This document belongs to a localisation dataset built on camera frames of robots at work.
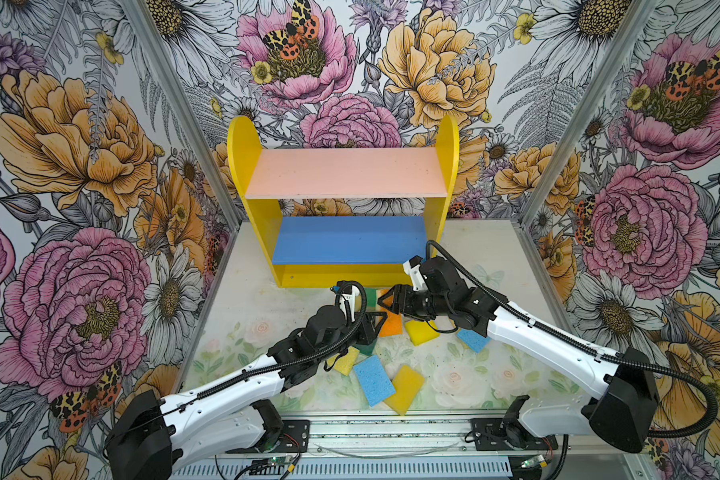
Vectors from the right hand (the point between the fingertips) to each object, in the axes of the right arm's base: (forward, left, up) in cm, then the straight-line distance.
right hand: (387, 314), depth 74 cm
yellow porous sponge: (-5, +11, -18) cm, 22 cm away
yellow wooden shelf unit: (+57, +13, -20) cm, 62 cm away
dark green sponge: (-1, +6, -18) cm, 19 cm away
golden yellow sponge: (-10, -5, -20) cm, 24 cm away
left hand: (-2, +1, -2) cm, 3 cm away
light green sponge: (+4, +4, +2) cm, 6 cm away
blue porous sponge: (-10, +4, -17) cm, 20 cm away
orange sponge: (-2, -1, -2) cm, 3 cm away
